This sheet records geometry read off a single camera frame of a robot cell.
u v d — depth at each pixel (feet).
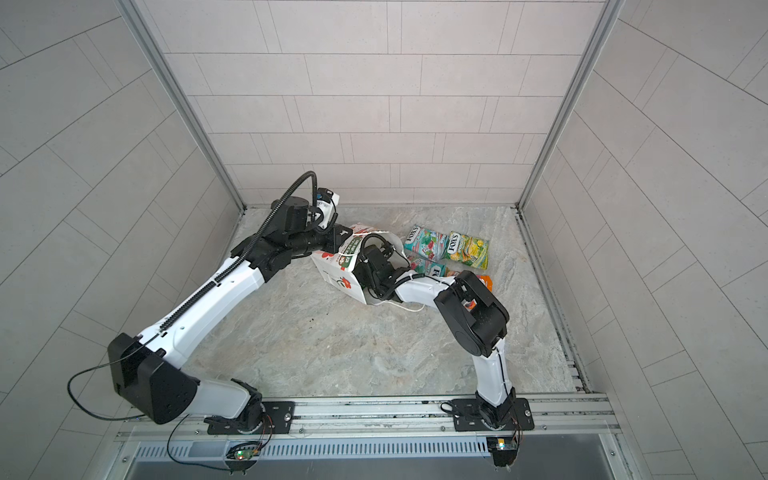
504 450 2.24
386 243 2.72
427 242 3.39
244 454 2.11
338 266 2.56
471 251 3.29
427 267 3.17
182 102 2.84
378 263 2.37
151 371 1.23
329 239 2.13
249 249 1.75
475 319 1.63
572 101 2.82
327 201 2.14
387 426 2.32
